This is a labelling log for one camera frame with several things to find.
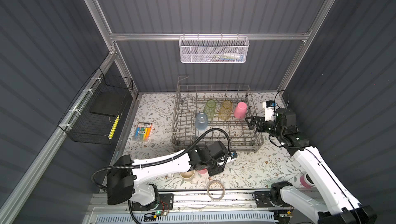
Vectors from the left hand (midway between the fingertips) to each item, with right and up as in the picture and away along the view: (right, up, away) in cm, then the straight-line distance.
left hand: (221, 163), depth 74 cm
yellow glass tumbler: (+6, +25, +27) cm, 38 cm away
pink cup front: (+15, +25, +22) cm, 36 cm away
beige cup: (-17, -9, +8) cm, 21 cm away
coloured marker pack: (-47, +12, +22) cm, 53 cm away
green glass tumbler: (-5, +27, +18) cm, 33 cm away
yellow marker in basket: (-50, +19, -5) cm, 54 cm away
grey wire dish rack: (-18, +33, +40) cm, 55 cm away
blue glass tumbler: (-10, +20, +12) cm, 25 cm away
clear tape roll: (+1, -14, +2) cm, 14 cm away
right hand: (+17, +22, +2) cm, 28 cm away
